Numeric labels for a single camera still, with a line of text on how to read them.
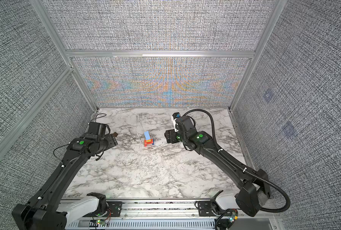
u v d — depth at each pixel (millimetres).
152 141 941
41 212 369
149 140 906
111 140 702
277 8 703
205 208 731
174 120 696
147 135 896
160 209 748
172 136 675
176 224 701
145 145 974
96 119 1195
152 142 949
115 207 733
